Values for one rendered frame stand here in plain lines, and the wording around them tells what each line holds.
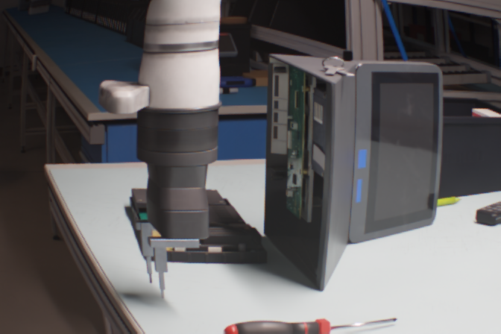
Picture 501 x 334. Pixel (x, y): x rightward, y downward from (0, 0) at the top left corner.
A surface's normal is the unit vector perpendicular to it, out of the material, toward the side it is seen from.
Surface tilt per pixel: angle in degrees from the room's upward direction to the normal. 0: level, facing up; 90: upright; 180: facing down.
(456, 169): 90
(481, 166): 90
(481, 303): 0
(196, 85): 90
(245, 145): 90
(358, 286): 0
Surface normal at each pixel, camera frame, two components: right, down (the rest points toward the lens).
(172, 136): -0.01, 0.18
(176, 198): 0.30, -0.17
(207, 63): 0.78, -0.02
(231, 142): 0.31, 0.18
